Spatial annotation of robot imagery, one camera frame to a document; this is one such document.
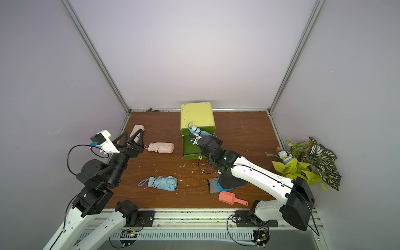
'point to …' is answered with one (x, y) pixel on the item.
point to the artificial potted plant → (308, 160)
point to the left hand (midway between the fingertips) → (137, 131)
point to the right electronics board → (261, 236)
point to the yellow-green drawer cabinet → (201, 114)
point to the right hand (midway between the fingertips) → (211, 134)
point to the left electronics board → (129, 234)
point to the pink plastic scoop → (229, 198)
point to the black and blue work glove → (226, 180)
